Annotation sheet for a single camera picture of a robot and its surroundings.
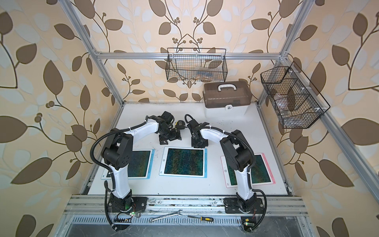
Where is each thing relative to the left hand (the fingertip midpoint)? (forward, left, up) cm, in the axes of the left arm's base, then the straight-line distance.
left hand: (174, 138), depth 94 cm
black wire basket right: (+12, -69, +26) cm, 75 cm away
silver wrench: (-43, +7, -5) cm, 44 cm away
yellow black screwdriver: (-42, -17, -4) cm, 46 cm away
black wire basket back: (+41, -18, +28) cm, 53 cm away
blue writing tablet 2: (-17, +20, -6) cm, 27 cm away
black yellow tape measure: (+13, -3, -3) cm, 14 cm away
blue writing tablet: (-13, -6, -6) cm, 16 cm away
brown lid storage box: (+32, -35, +5) cm, 48 cm away
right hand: (-3, -15, -5) cm, 16 cm away
